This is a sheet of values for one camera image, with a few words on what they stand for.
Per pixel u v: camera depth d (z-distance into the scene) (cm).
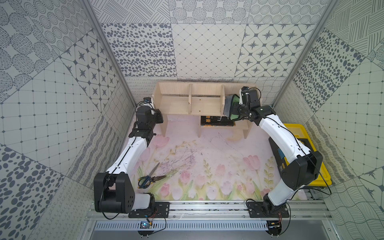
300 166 43
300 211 76
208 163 90
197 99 91
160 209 73
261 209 73
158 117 75
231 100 78
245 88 73
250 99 61
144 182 81
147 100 70
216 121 93
